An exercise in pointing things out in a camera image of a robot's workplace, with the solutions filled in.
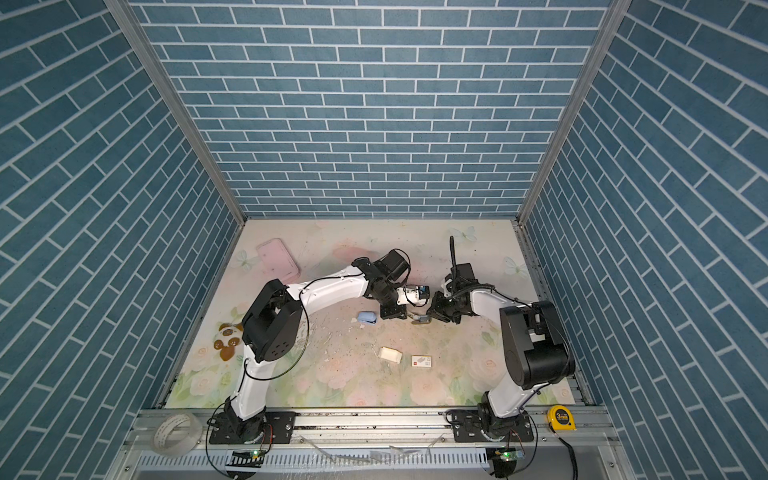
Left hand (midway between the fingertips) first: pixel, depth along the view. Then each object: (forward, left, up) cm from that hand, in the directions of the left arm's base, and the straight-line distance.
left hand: (404, 310), depth 90 cm
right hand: (+2, -7, -2) cm, 8 cm away
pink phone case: (+24, +46, -5) cm, 52 cm away
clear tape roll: (-30, +58, -6) cm, 66 cm away
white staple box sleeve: (-14, -4, -3) cm, 15 cm away
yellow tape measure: (-29, -38, -1) cm, 48 cm away
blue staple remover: (-1, +12, -3) cm, 12 cm away
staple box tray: (-11, +5, -5) cm, 13 cm away
